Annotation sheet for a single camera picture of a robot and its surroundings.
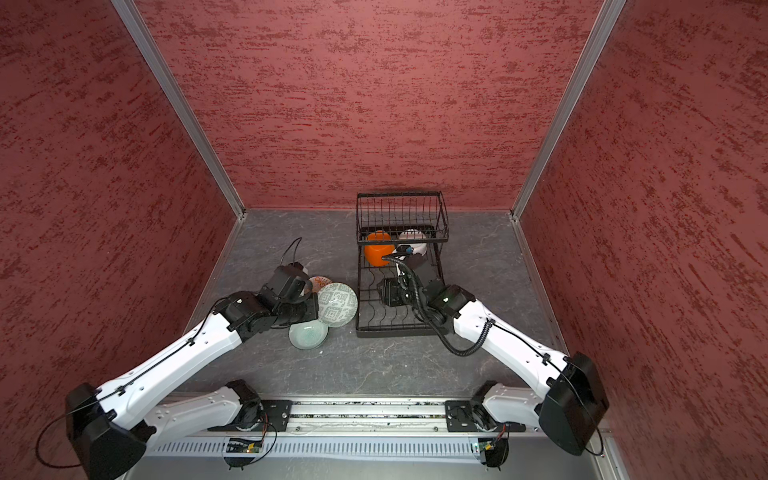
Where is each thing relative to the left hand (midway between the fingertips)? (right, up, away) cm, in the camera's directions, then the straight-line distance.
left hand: (317, 313), depth 77 cm
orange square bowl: (+13, +15, +21) cm, 29 cm away
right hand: (+18, +5, +1) cm, 18 cm away
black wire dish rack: (+21, +30, +33) cm, 49 cm away
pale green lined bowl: (-5, -9, +8) cm, 13 cm away
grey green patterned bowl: (+4, +1, +4) cm, 6 cm away
